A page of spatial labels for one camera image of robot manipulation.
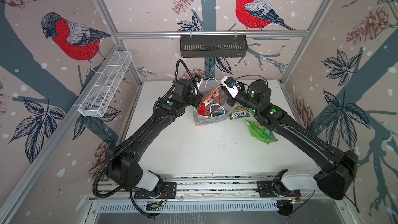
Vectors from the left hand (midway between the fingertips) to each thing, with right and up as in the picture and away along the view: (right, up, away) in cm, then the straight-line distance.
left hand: (201, 89), depth 78 cm
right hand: (+10, +3, -10) cm, 14 cm away
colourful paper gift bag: (-1, -17, +4) cm, 17 cm away
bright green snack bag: (+31, -22, -1) cm, 38 cm away
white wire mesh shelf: (-49, -5, -7) cm, 50 cm away
